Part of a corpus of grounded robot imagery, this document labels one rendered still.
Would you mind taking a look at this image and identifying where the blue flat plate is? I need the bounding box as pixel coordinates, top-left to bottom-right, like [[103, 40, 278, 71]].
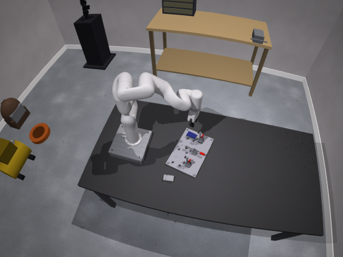
[[187, 131, 197, 139]]

